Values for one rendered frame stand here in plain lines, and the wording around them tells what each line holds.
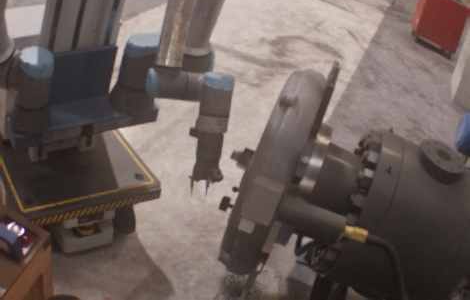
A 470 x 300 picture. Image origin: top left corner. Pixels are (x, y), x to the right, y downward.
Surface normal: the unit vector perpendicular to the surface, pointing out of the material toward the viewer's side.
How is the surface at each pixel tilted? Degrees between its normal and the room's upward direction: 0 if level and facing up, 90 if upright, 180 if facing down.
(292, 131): 37
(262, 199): 67
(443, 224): 48
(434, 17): 90
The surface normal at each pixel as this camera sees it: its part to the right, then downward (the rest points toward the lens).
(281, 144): 0.00, -0.27
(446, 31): -0.19, 0.48
